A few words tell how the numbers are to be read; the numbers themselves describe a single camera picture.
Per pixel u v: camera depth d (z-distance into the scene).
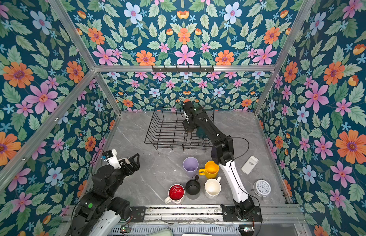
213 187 0.81
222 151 0.62
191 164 0.86
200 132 0.96
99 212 0.49
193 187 0.82
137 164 0.65
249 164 0.91
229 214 0.73
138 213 0.74
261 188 0.78
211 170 0.87
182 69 0.92
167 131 1.07
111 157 0.61
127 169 0.63
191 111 0.73
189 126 0.88
